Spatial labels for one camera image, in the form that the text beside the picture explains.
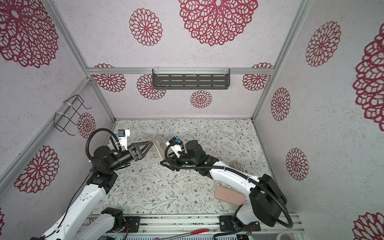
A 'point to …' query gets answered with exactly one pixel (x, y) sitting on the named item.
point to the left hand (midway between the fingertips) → (151, 145)
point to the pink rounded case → (229, 195)
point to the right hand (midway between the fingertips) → (163, 158)
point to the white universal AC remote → (160, 145)
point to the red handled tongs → (181, 235)
